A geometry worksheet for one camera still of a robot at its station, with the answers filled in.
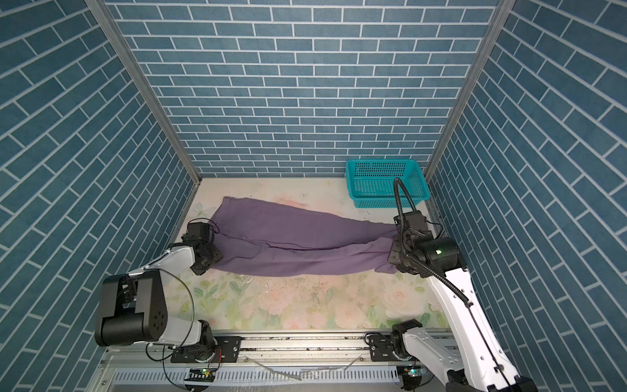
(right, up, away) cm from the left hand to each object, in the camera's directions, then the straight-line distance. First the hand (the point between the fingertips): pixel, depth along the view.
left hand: (214, 257), depth 92 cm
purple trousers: (+14, +7, +6) cm, 17 cm away
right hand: (+64, +7, -21) cm, 68 cm away
